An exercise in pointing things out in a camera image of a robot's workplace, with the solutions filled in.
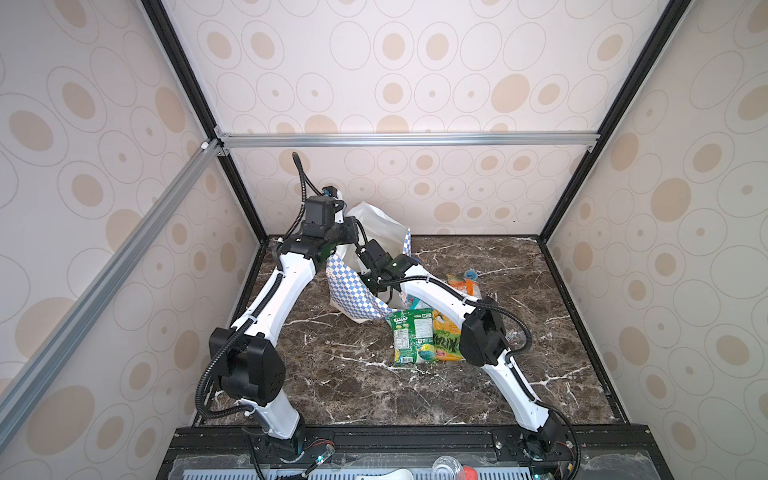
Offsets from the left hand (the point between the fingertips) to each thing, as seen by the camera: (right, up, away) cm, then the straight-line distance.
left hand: (362, 217), depth 80 cm
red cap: (+26, -60, -13) cm, 67 cm away
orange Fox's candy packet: (+33, -20, +19) cm, 43 cm away
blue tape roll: (+37, -17, +26) cm, 48 cm away
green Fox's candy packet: (+14, -34, +7) cm, 37 cm away
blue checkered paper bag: (-3, -21, -1) cm, 21 cm away
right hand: (-4, -20, +11) cm, 23 cm away
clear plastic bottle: (+21, -61, -10) cm, 65 cm away
